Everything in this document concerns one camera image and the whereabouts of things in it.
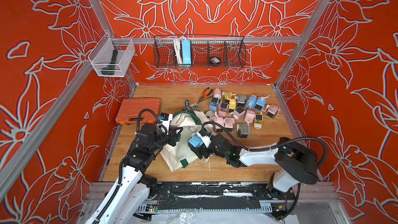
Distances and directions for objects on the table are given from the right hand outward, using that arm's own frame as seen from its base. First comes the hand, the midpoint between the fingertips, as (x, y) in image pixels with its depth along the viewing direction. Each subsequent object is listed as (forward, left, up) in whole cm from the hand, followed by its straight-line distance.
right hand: (194, 140), depth 81 cm
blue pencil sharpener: (+29, -37, -2) cm, 47 cm away
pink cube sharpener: (+20, -27, -2) cm, 34 cm away
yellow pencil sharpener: (+37, -22, -4) cm, 43 cm away
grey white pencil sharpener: (+20, -9, -4) cm, 22 cm away
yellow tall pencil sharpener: (+28, -24, -3) cm, 37 cm away
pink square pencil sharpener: (+15, -15, -3) cm, 21 cm away
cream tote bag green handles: (+4, 0, +13) cm, 13 cm away
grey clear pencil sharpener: (+32, -30, -3) cm, 44 cm away
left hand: (+1, +6, +12) cm, 13 cm away
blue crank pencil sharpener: (+30, -43, -3) cm, 53 cm away
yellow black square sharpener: (+15, -38, -3) cm, 41 cm away
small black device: (+46, -12, +19) cm, 51 cm away
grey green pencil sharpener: (+9, -28, -4) cm, 30 cm away
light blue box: (+43, +6, +25) cm, 50 cm away
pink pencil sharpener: (+37, -14, -2) cm, 40 cm away
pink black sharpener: (+23, -49, -4) cm, 54 cm away
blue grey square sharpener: (+29, -12, -4) cm, 31 cm away
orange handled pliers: (+42, -6, -8) cm, 43 cm away
